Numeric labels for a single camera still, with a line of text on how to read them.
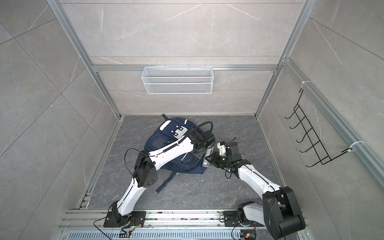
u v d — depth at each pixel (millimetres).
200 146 633
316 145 631
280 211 408
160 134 989
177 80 1002
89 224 723
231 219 732
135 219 728
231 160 672
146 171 512
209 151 848
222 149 800
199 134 642
